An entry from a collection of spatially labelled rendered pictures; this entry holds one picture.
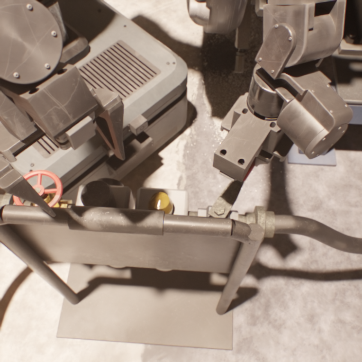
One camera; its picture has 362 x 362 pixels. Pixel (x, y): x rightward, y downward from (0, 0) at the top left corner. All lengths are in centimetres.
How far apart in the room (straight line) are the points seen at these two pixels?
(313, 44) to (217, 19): 49
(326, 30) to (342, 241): 39
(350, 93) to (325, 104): 63
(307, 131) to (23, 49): 31
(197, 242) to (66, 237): 20
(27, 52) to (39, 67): 1
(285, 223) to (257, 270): 45
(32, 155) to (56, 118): 67
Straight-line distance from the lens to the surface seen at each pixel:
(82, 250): 73
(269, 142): 56
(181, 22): 160
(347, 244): 78
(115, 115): 43
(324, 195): 124
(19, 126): 39
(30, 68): 32
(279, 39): 48
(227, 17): 94
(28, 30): 32
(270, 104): 52
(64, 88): 32
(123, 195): 67
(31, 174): 67
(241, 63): 110
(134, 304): 108
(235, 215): 67
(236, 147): 52
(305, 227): 69
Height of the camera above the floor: 106
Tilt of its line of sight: 62 degrees down
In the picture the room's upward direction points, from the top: straight up
